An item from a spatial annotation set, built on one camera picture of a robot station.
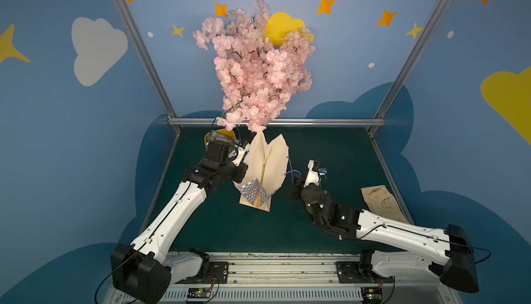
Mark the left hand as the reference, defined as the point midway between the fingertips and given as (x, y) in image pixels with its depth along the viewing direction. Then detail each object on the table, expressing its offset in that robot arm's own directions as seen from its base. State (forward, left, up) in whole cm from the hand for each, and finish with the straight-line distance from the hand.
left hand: (245, 162), depth 79 cm
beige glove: (-4, -61, -22) cm, 65 cm away
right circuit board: (-39, -47, -24) cm, 66 cm away
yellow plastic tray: (+32, +14, -18) cm, 40 cm away
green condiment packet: (+30, +21, -17) cm, 40 cm away
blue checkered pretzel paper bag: (+9, -9, -14) cm, 19 cm away
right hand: (-6, -20, +3) cm, 21 cm away
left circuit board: (-40, +15, -24) cm, 49 cm away
